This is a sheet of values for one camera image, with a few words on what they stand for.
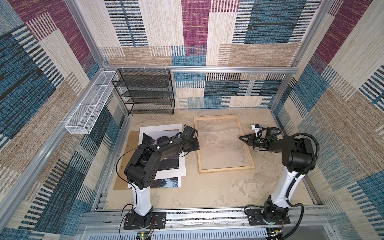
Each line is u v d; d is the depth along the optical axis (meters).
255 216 0.73
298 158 0.55
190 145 0.73
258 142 0.89
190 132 0.77
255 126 0.96
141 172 0.50
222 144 1.02
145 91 1.11
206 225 0.73
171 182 0.85
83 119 0.70
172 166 0.91
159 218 0.73
